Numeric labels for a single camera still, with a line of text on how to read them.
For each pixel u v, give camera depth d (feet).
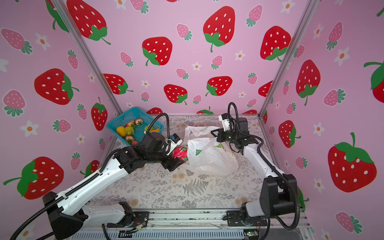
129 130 3.41
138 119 3.75
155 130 3.44
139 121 3.64
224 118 2.41
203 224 2.40
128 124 3.59
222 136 2.39
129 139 3.30
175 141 2.01
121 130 3.42
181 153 2.25
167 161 2.03
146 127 3.51
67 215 1.30
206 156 2.43
